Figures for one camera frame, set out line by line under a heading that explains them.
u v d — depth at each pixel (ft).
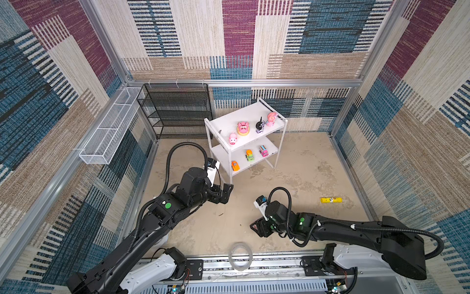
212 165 1.97
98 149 2.30
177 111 3.65
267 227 2.30
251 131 2.49
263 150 2.90
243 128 2.39
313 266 2.39
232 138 2.34
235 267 2.37
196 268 2.41
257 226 2.36
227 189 2.03
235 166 2.73
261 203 2.39
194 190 1.73
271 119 2.44
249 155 2.85
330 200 2.93
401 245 1.38
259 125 2.35
